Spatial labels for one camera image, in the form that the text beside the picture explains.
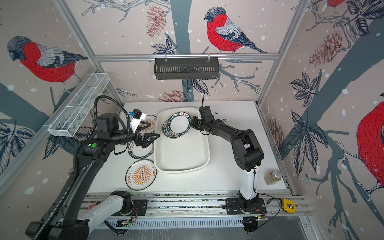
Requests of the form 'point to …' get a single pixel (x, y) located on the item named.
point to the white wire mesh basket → (78, 106)
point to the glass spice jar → (272, 177)
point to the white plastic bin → (189, 152)
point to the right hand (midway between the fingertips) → (188, 124)
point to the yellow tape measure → (288, 206)
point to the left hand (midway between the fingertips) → (152, 129)
